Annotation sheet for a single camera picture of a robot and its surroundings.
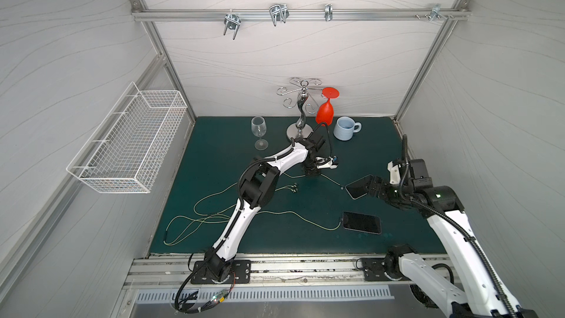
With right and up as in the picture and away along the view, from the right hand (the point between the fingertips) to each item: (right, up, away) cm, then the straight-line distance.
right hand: (376, 189), depth 75 cm
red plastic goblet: (-14, +29, +23) cm, 39 cm away
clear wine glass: (-44, +22, +27) cm, 56 cm away
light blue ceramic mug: (-2, +23, +34) cm, 41 cm away
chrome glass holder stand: (-23, +34, +21) cm, 46 cm away
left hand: (-18, +2, +24) cm, 30 cm away
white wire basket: (-82, +14, -6) cm, 84 cm away
